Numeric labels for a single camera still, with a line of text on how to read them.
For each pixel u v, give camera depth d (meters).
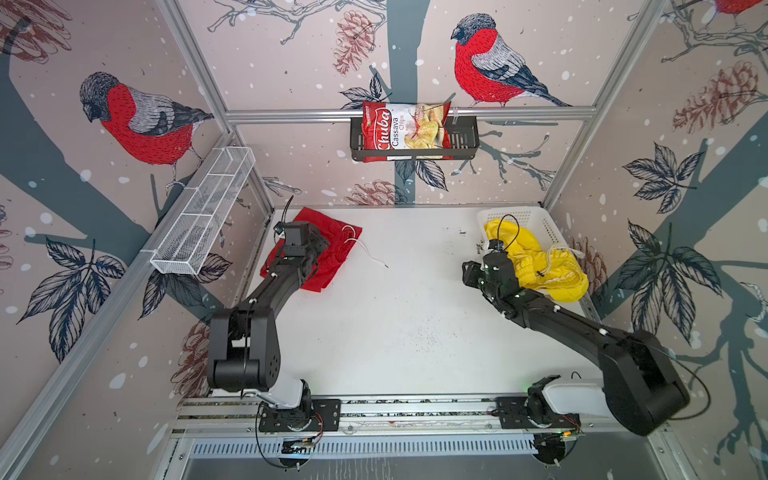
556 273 0.91
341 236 1.07
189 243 0.71
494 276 0.68
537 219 1.07
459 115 0.90
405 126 0.88
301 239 0.70
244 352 0.43
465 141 0.95
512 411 0.73
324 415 0.73
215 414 0.76
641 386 0.41
